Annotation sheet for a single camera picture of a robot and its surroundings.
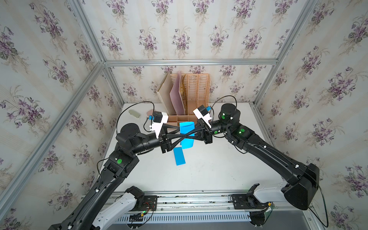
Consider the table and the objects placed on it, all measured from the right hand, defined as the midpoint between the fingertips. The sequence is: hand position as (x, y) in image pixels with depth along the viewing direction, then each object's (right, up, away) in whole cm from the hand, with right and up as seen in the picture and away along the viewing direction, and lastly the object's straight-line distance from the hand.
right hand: (188, 137), depth 57 cm
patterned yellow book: (-2, +29, +56) cm, 63 cm away
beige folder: (-15, +24, +33) cm, 43 cm away
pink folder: (-7, +21, +34) cm, 41 cm away
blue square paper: (-5, -17, +35) cm, 39 cm away
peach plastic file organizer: (+10, +32, +60) cm, 69 cm away
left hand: (-2, +1, -3) cm, 3 cm away
